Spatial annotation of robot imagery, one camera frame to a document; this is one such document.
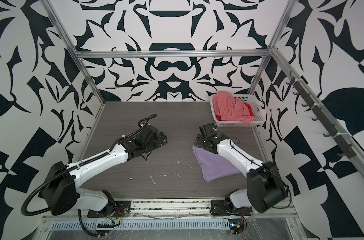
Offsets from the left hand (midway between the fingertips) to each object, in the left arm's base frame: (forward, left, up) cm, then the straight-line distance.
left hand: (163, 137), depth 82 cm
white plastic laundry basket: (+31, -64, -10) cm, 72 cm away
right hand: (0, -22, -7) cm, 23 cm away
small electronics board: (-39, -34, -16) cm, 55 cm away
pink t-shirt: (+27, -44, -8) cm, 52 cm away
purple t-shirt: (-12, -27, -13) cm, 32 cm away
